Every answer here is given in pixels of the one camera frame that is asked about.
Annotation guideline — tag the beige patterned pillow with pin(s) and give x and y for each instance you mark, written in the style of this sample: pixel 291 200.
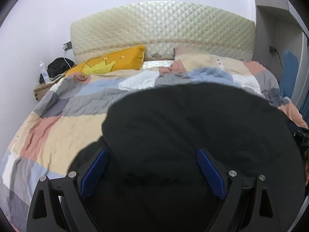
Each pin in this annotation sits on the beige patterned pillow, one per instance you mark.
pixel 179 51

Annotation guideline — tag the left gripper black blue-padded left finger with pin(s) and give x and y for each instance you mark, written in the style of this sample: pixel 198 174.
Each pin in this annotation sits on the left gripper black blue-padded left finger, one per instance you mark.
pixel 57 204

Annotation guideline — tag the grey built-in wardrobe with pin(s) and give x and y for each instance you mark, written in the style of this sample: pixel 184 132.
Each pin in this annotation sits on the grey built-in wardrobe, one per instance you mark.
pixel 278 24

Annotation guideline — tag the black bag on nightstand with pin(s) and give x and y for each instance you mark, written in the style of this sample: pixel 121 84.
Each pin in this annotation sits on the black bag on nightstand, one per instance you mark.
pixel 57 67

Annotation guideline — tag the wooden nightstand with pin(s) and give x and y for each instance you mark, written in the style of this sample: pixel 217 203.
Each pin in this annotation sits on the wooden nightstand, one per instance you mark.
pixel 42 89

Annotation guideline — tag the black wall socket right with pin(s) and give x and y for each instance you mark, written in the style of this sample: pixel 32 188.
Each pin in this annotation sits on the black wall socket right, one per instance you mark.
pixel 272 50

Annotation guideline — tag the black puffer jacket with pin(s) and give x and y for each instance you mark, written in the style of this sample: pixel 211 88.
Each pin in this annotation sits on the black puffer jacket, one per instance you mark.
pixel 152 181

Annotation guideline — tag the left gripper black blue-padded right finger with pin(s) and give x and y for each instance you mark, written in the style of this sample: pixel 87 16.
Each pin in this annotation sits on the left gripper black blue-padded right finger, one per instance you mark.
pixel 247 203

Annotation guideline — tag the patchwork pastel quilt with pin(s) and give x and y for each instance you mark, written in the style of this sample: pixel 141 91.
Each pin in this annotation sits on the patchwork pastel quilt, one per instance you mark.
pixel 69 116

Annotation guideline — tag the grey wall socket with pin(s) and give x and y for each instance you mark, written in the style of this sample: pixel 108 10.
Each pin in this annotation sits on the grey wall socket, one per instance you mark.
pixel 67 46

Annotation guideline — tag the blue upright cushion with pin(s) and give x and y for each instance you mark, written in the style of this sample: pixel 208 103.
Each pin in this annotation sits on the blue upright cushion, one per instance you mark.
pixel 289 74

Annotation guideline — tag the cream quilted headboard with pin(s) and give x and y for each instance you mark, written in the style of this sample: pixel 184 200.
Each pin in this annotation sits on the cream quilted headboard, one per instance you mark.
pixel 161 26

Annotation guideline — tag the white spray bottle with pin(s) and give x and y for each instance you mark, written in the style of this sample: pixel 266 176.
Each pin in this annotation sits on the white spray bottle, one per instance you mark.
pixel 44 73

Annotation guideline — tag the yellow crown pillow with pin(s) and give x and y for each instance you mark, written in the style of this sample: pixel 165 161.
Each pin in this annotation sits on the yellow crown pillow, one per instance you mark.
pixel 126 59

